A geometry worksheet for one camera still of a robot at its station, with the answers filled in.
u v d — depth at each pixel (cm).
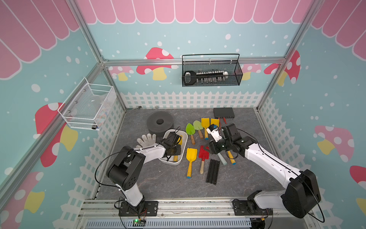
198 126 108
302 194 40
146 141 100
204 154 94
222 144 69
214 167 86
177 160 89
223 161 88
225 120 113
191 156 94
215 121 110
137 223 73
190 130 106
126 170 47
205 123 110
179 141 80
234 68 94
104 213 74
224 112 120
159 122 108
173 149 87
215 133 73
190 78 89
